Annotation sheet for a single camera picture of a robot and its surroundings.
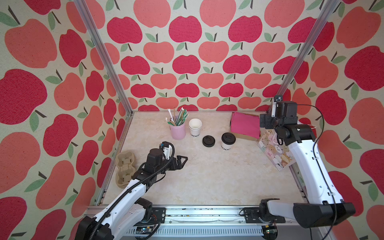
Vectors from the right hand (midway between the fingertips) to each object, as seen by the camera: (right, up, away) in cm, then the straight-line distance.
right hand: (279, 116), depth 71 cm
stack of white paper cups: (-40, -4, +29) cm, 50 cm away
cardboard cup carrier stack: (-83, -26, +18) cm, 89 cm away
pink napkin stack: (-1, -4, +41) cm, 42 cm away
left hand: (-47, -23, +8) cm, 53 cm away
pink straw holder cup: (-52, -9, +33) cm, 63 cm away
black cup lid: (-20, -12, +19) cm, 30 cm away
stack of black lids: (-31, -15, +30) cm, 46 cm away
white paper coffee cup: (-20, -19, +24) cm, 37 cm away
